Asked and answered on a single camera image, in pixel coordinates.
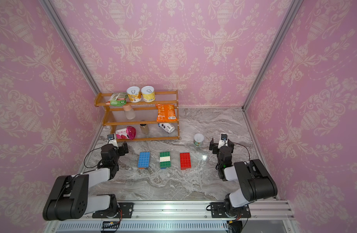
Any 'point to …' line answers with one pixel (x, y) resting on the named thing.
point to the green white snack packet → (119, 99)
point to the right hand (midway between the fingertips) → (221, 138)
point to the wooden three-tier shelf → (155, 117)
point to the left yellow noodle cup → (134, 94)
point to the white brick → (165, 158)
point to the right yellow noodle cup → (148, 93)
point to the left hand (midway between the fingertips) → (118, 142)
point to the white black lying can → (168, 127)
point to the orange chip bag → (166, 112)
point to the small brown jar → (144, 128)
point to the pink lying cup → (129, 133)
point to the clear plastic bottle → (129, 112)
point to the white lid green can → (198, 138)
